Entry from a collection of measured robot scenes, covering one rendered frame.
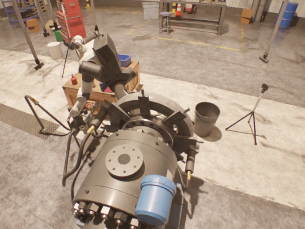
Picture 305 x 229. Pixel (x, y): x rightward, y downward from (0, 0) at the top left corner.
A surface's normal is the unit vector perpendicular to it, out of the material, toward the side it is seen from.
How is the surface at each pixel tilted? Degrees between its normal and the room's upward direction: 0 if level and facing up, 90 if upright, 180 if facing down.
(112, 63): 98
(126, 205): 18
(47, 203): 0
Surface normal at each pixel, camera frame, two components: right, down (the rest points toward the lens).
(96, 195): -0.26, -0.76
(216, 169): 0.00, -0.74
